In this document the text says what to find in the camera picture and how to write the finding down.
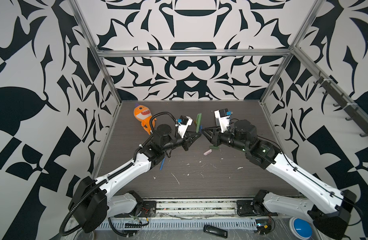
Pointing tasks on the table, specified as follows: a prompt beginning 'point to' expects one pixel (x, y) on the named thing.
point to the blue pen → (162, 163)
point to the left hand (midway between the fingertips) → (201, 130)
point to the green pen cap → (213, 147)
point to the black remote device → (215, 231)
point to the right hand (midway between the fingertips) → (203, 129)
